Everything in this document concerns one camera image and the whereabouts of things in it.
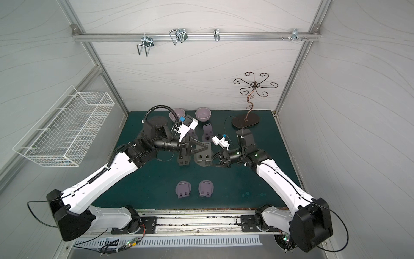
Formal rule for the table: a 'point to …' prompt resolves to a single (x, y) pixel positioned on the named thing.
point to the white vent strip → (182, 241)
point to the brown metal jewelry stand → (249, 119)
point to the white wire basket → (64, 135)
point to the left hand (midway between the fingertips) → (205, 148)
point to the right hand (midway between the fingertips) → (206, 165)
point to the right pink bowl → (203, 114)
